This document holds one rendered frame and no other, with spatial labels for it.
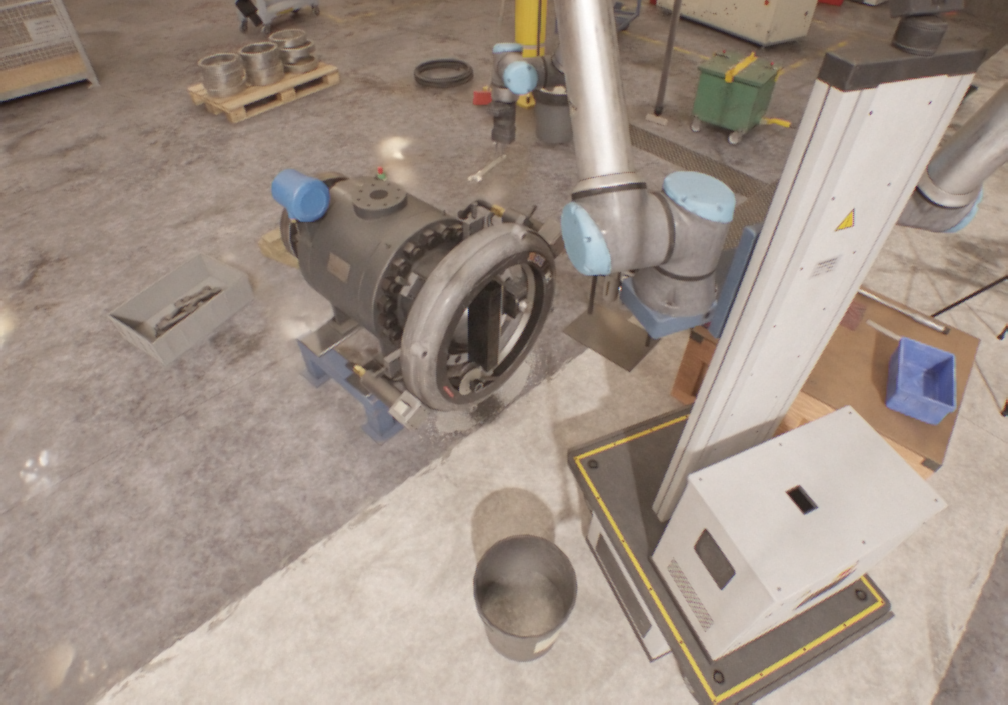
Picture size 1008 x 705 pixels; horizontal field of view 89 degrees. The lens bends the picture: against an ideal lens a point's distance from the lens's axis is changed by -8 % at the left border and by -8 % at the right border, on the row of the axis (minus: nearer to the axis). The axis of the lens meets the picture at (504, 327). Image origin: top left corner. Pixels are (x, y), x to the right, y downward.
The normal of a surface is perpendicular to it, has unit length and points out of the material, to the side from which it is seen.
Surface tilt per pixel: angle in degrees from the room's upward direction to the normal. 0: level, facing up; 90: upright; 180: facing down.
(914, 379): 0
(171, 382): 0
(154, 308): 90
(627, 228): 53
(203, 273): 90
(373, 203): 0
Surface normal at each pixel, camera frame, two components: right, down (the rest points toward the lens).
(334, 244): -0.49, -0.09
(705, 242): 0.25, 0.68
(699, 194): 0.08, -0.72
